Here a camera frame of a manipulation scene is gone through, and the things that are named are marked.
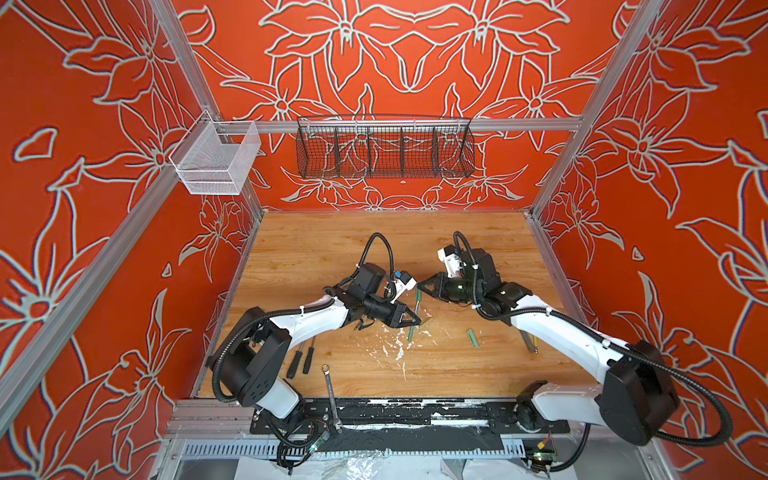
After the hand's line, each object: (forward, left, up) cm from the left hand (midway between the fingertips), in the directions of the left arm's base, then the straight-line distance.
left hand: (418, 319), depth 78 cm
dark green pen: (+5, 0, +4) cm, 6 cm away
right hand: (+7, +1, +6) cm, 9 cm away
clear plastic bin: (+43, +66, +19) cm, 81 cm away
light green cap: (0, -17, -11) cm, 20 cm away
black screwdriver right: (-8, +30, -12) cm, 33 cm away
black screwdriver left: (-10, +34, -11) cm, 37 cm away
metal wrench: (-23, +20, -12) cm, 32 cm away
